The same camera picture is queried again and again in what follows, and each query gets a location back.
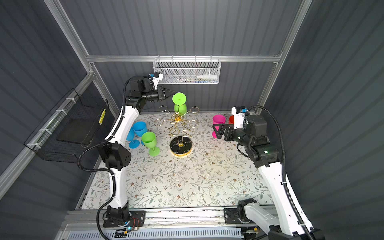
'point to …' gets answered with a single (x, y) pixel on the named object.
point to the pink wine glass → (218, 119)
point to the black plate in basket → (77, 131)
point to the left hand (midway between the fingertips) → (176, 92)
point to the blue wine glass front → (140, 128)
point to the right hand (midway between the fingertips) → (223, 126)
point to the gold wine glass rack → (180, 145)
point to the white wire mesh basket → (188, 70)
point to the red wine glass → (231, 120)
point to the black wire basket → (43, 142)
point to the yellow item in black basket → (102, 116)
